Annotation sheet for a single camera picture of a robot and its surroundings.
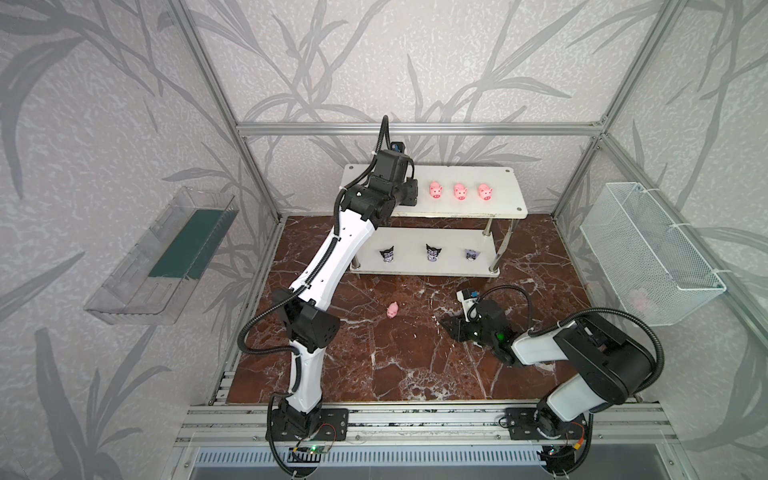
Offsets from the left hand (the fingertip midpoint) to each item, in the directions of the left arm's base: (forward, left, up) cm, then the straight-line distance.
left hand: (413, 175), depth 78 cm
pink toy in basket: (-27, -57, -16) cm, 65 cm away
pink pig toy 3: (-4, -12, -2) cm, 13 cm away
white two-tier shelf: (-5, 0, -29) cm, 30 cm away
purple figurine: (-6, -20, -28) cm, 35 cm away
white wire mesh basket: (-28, -52, -3) cm, 59 cm away
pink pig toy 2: (-4, -6, -2) cm, 7 cm away
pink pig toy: (-21, +6, -36) cm, 42 cm away
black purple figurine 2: (-5, -7, -27) cm, 29 cm away
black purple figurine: (-6, +7, -28) cm, 29 cm away
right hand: (-22, -11, -35) cm, 43 cm away
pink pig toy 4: (-4, -19, -2) cm, 19 cm away
